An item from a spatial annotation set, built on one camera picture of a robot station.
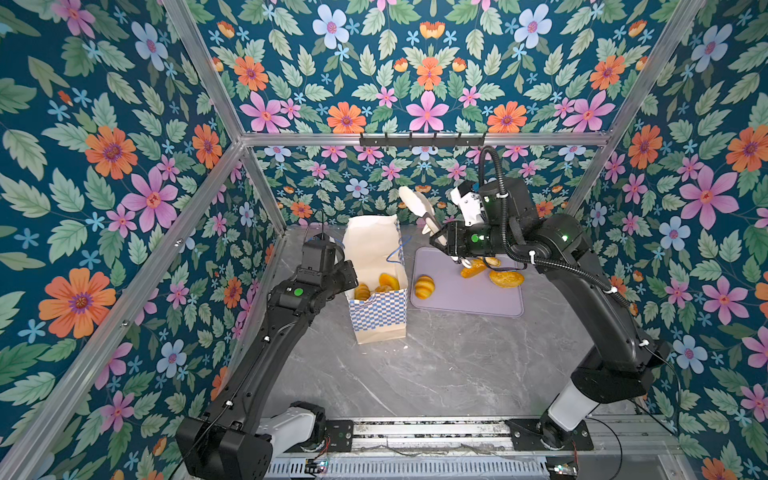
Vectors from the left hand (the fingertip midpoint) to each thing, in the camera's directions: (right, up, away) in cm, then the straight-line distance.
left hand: (357, 264), depth 74 cm
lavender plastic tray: (+29, -11, +24) cm, 39 cm away
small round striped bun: (+18, -9, +24) cm, 32 cm away
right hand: (+18, +6, -13) cm, 23 cm away
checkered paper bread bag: (+5, -11, 0) cm, 12 cm away
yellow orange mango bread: (+6, -6, +26) cm, 27 cm away
